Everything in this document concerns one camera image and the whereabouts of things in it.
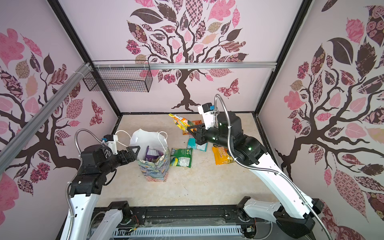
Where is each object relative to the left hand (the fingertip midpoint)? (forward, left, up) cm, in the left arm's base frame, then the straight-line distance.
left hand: (134, 152), depth 71 cm
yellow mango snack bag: (+7, -46, -18) cm, 50 cm away
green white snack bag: (+8, -21, -20) cm, 30 cm away
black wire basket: (+50, +19, +10) cm, 55 cm away
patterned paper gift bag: (-7, -11, -8) cm, 15 cm away
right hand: (+1, -27, +18) cm, 33 cm away
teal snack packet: (+18, -28, -20) cm, 39 cm away
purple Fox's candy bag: (+7, -4, -16) cm, 18 cm away
